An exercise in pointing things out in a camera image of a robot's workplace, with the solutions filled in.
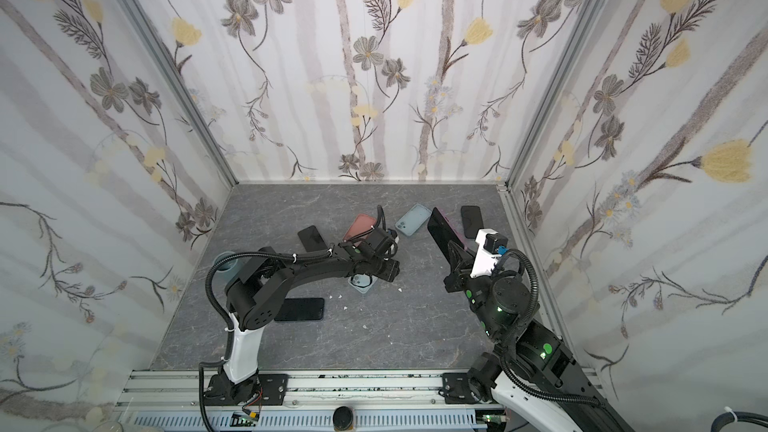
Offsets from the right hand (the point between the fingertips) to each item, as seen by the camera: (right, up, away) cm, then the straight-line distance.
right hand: (451, 243), depth 61 cm
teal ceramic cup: (-62, -12, +28) cm, 69 cm away
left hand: (-13, -10, +33) cm, 37 cm away
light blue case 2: (-21, -14, +22) cm, 33 cm away
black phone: (-40, -3, +42) cm, 58 cm away
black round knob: (-23, -37, +1) cm, 44 cm away
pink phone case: (-24, +2, +49) cm, 54 cm away
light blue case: (-4, +3, +47) cm, 48 cm away
